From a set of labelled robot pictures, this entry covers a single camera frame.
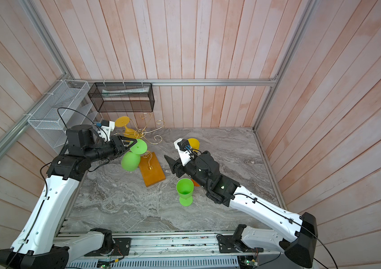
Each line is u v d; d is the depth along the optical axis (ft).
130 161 2.36
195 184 2.50
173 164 1.84
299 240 1.26
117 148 1.84
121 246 2.41
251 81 3.14
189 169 1.85
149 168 3.22
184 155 1.77
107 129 1.98
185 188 2.65
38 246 1.20
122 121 2.61
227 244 2.40
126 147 1.97
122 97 3.47
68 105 2.60
